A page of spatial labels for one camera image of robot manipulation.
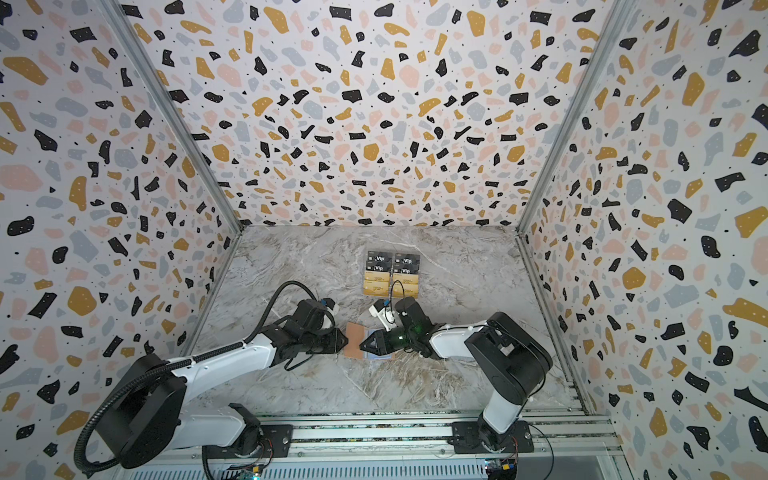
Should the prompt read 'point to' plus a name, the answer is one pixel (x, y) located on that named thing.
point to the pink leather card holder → (356, 336)
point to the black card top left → (379, 261)
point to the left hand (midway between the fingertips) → (354, 339)
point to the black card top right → (406, 263)
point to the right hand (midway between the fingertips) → (369, 347)
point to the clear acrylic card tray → (391, 274)
